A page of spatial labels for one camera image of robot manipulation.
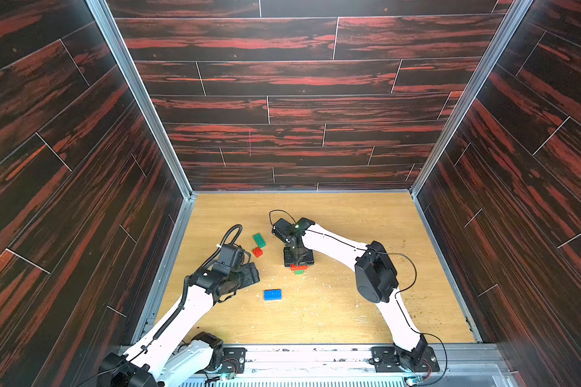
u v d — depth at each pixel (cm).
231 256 62
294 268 88
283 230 76
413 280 52
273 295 86
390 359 73
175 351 46
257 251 98
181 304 49
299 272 93
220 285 56
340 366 74
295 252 77
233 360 73
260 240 102
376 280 55
